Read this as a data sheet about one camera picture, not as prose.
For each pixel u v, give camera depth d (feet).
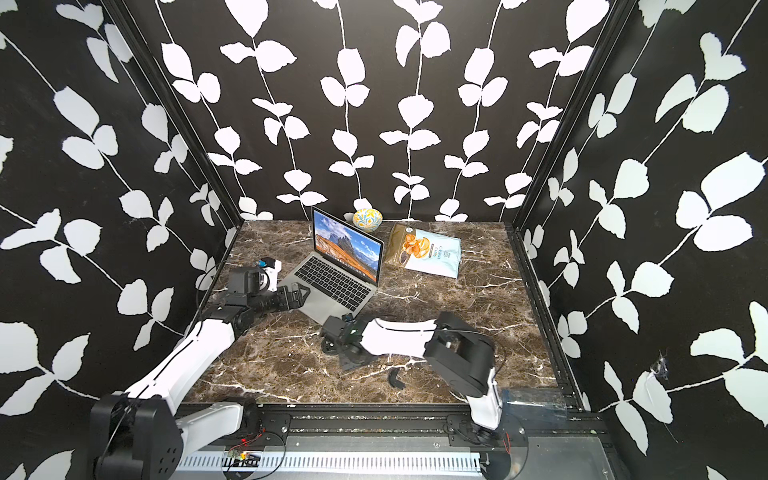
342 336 2.20
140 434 1.28
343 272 3.42
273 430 2.40
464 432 2.39
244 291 2.12
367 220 3.98
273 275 2.52
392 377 2.72
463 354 1.57
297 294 2.50
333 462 2.30
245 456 2.30
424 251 3.60
